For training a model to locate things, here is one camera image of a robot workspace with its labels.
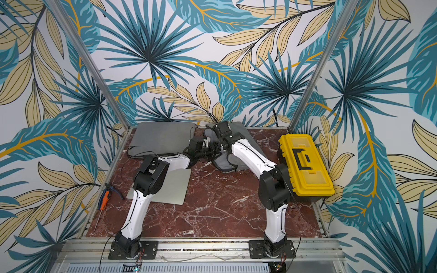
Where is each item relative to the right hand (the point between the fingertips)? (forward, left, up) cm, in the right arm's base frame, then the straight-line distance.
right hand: (232, 142), depth 91 cm
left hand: (+1, +4, -8) cm, 9 cm away
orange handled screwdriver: (-27, +66, -14) cm, 72 cm away
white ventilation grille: (-53, +29, -17) cm, 62 cm away
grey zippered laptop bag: (+15, +45, -13) cm, 49 cm away
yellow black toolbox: (-22, -34, -1) cm, 41 cm away
